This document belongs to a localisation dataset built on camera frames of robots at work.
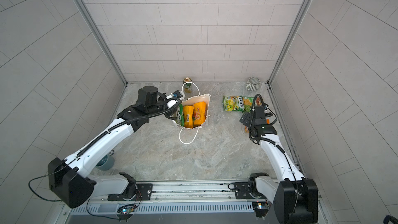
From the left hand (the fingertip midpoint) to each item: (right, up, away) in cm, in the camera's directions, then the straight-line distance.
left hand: (183, 98), depth 74 cm
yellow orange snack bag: (+5, -10, +12) cm, 17 cm away
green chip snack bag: (+39, -4, +29) cm, 48 cm away
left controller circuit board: (-22, -46, -9) cm, 52 cm away
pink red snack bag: (+35, -19, +16) cm, 42 cm away
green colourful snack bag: (+29, -4, +28) cm, 41 cm away
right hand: (+35, -11, +11) cm, 38 cm away
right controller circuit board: (+35, -49, -6) cm, 61 cm away
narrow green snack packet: (-2, -11, +5) cm, 12 cm away
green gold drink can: (-2, +8, +31) cm, 32 cm away
